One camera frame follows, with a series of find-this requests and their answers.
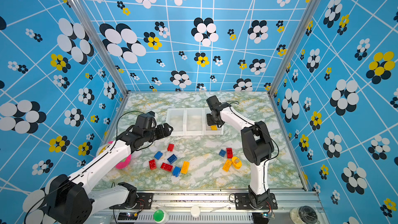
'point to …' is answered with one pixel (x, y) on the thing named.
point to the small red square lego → (171, 147)
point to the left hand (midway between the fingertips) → (169, 129)
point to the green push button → (160, 216)
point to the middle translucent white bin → (194, 121)
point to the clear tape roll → (303, 214)
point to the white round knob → (195, 211)
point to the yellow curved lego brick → (213, 127)
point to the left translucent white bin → (175, 118)
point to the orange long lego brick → (227, 165)
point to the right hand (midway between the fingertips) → (213, 121)
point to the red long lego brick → (166, 167)
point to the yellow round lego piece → (236, 162)
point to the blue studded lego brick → (172, 158)
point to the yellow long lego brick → (185, 167)
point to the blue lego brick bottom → (176, 171)
